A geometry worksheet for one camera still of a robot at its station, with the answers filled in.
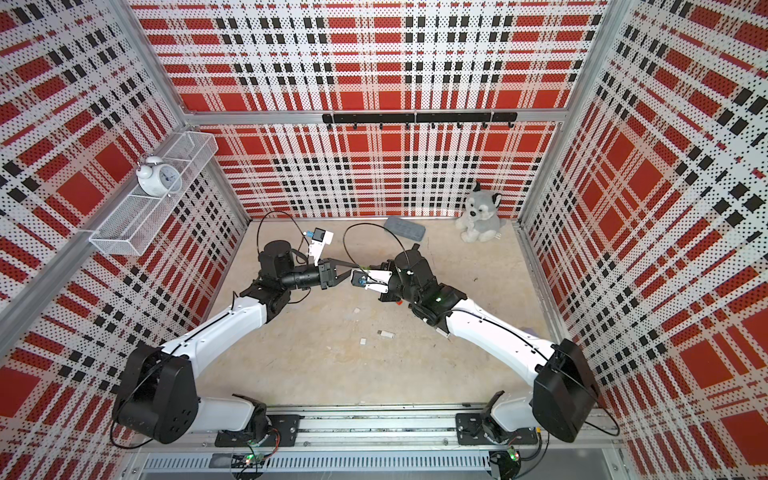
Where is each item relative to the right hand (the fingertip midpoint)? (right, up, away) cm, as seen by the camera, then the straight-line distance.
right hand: (378, 265), depth 77 cm
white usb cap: (-9, -16, +19) cm, 26 cm away
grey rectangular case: (+8, +12, +39) cm, 42 cm away
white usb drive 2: (+2, -22, +14) cm, 26 cm away
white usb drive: (+14, -12, -21) cm, 28 cm away
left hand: (-4, -1, -1) cm, 4 cm away
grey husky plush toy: (+35, +15, +27) cm, 46 cm away
